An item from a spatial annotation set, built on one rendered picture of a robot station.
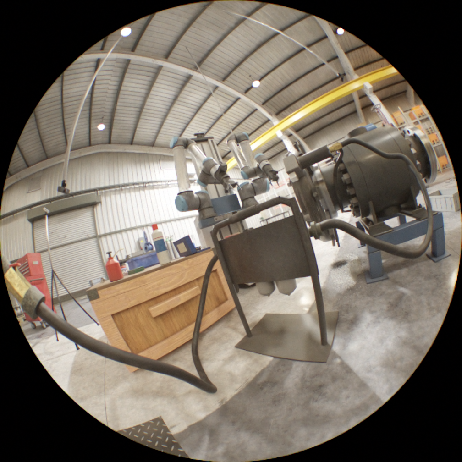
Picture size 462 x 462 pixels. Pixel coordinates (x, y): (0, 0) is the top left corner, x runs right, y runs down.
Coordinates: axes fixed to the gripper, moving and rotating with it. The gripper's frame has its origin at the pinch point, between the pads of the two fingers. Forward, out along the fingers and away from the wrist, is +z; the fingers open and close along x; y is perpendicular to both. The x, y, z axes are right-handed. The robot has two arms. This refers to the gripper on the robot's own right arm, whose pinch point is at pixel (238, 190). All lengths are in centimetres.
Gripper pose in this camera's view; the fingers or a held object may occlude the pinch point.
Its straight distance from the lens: 94.1
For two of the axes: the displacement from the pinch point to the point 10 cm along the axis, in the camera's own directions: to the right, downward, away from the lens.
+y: -2.7, 5.5, 7.9
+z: 5.7, 7.6, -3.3
